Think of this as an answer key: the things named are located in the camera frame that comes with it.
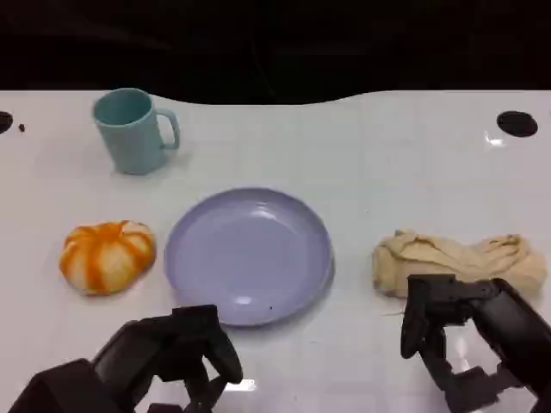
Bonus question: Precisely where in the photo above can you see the beige towel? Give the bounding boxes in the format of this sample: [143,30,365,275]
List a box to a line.
[371,229,549,299]

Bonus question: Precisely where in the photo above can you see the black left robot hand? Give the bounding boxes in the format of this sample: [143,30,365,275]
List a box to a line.
[92,304,245,413]

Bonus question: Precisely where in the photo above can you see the orange and white bread roll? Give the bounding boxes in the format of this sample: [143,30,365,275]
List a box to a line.
[59,219,158,297]

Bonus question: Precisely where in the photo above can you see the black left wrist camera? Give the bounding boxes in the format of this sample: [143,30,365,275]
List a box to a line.
[8,359,130,413]

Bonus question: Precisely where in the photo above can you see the lilac plate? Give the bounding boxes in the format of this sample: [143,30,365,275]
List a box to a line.
[164,187,336,328]

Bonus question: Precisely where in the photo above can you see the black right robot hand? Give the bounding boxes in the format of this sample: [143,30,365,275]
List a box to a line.
[399,274,551,413]

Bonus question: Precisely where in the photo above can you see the pale green mug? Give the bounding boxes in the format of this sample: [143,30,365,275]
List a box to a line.
[91,87,181,176]

